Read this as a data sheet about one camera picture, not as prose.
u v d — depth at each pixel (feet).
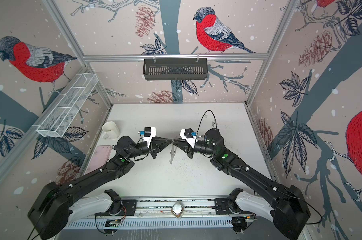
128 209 2.40
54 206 1.30
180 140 2.19
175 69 3.50
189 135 1.85
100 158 2.95
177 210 2.07
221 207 2.38
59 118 2.39
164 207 2.44
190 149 2.00
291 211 1.28
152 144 2.03
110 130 3.05
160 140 2.11
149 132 1.90
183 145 2.03
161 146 2.17
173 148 2.24
